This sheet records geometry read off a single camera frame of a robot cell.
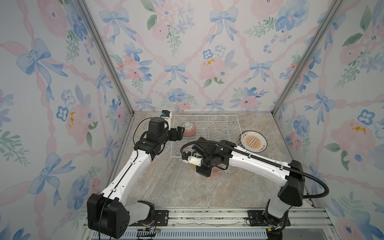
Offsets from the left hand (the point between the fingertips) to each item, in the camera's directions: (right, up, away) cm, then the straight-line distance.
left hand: (176, 126), depth 79 cm
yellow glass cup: (+9, -18, -13) cm, 24 cm away
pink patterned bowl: (+6, -2, +23) cm, 24 cm away
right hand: (+11, -21, -3) cm, 24 cm away
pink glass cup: (+18, -20, -14) cm, 30 cm away
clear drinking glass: (+31, -26, +11) cm, 42 cm away
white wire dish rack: (+20, -1, +28) cm, 34 cm away
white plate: (+49, -10, +22) cm, 54 cm away
